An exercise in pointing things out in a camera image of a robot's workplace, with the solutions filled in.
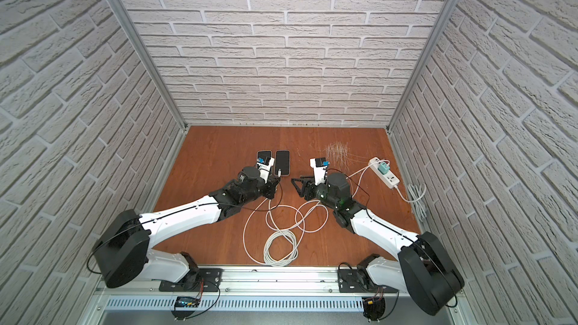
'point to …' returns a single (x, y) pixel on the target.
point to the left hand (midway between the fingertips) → (278, 172)
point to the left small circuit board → (187, 302)
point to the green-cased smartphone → (263, 153)
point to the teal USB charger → (384, 168)
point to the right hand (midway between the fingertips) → (292, 182)
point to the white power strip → (389, 178)
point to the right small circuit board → (373, 307)
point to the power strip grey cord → (415, 193)
